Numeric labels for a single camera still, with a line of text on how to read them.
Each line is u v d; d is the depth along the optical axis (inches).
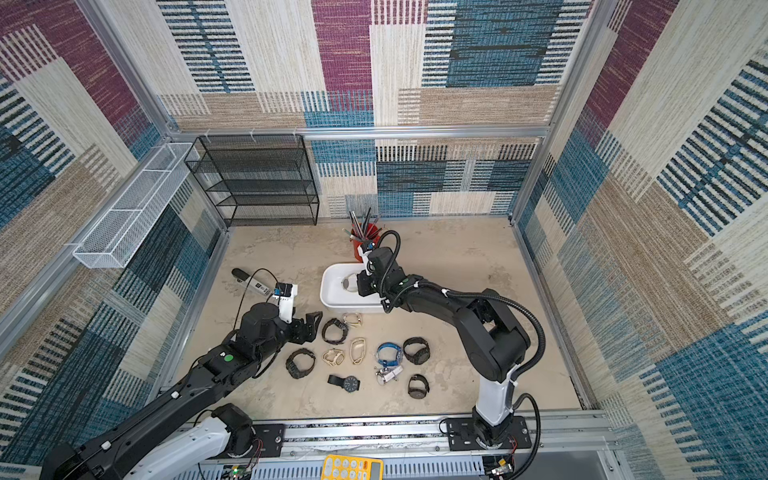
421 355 32.8
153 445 18.4
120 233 28.6
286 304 27.5
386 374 32.0
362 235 41.1
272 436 29.3
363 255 32.7
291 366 32.1
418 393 30.8
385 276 27.6
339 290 37.8
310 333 28.2
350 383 32.0
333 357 33.2
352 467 27.3
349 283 37.0
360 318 36.3
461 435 28.8
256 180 42.9
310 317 28.3
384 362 33.4
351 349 34.0
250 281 39.1
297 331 27.6
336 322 35.0
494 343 19.2
